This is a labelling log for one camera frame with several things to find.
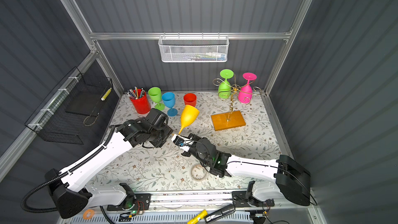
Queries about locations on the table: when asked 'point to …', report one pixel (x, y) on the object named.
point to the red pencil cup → (142, 104)
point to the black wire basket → (59, 116)
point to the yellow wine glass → (189, 114)
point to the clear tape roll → (198, 172)
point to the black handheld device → (214, 215)
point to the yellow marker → (200, 216)
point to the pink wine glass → (245, 94)
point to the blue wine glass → (169, 99)
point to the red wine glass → (190, 99)
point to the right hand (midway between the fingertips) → (181, 135)
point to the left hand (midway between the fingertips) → (174, 133)
